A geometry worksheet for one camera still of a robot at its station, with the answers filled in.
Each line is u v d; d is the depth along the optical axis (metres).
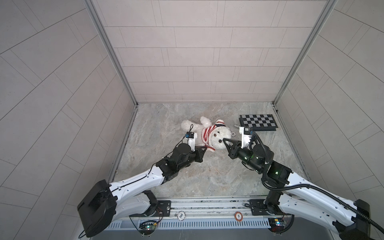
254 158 0.51
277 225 0.68
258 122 1.02
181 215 0.69
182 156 0.57
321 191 0.45
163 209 0.71
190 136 0.67
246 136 0.60
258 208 0.71
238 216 0.69
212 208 0.73
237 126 1.02
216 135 0.67
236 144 0.61
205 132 0.73
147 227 0.65
